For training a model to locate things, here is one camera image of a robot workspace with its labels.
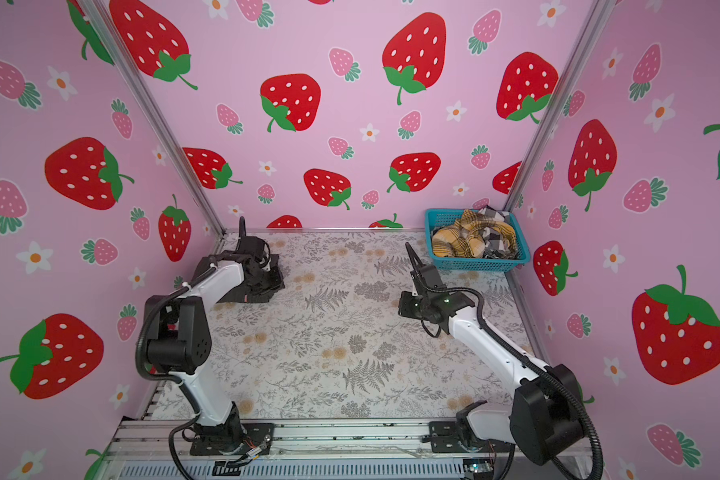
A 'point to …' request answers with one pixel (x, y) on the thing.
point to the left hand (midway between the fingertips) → (284, 283)
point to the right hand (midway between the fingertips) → (401, 302)
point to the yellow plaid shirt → (467, 237)
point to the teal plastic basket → (439, 217)
